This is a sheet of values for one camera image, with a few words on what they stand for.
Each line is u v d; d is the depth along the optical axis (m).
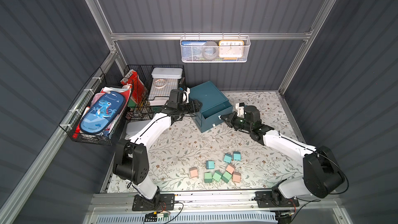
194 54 0.89
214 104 0.84
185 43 0.85
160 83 0.99
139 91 1.16
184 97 0.73
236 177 0.79
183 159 0.87
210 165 0.83
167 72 1.00
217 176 0.79
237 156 0.87
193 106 0.76
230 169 0.82
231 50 0.88
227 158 0.86
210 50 0.91
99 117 0.64
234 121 0.75
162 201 0.74
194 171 0.81
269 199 0.72
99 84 0.77
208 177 0.79
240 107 0.79
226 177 0.79
